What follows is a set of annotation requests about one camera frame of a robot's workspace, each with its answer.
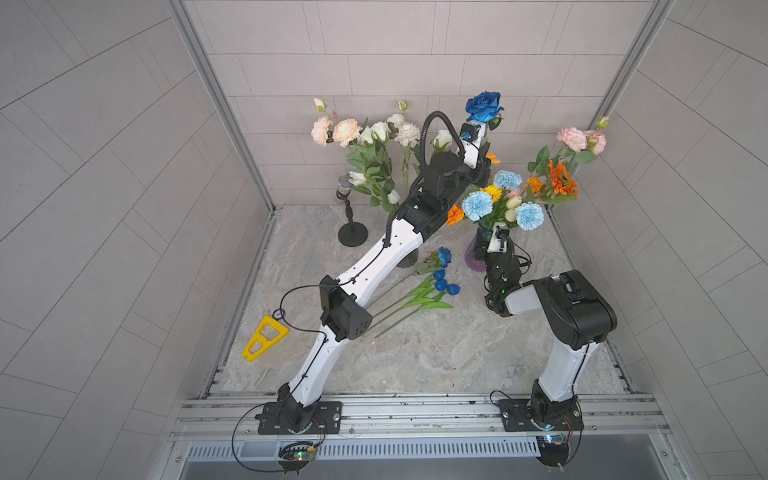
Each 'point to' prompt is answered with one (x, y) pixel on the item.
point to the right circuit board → (554, 451)
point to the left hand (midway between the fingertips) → (492, 140)
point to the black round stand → (352, 234)
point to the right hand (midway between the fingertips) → (487, 225)
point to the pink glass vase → (409, 260)
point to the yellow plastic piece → (266, 342)
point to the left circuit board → (294, 455)
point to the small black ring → (282, 311)
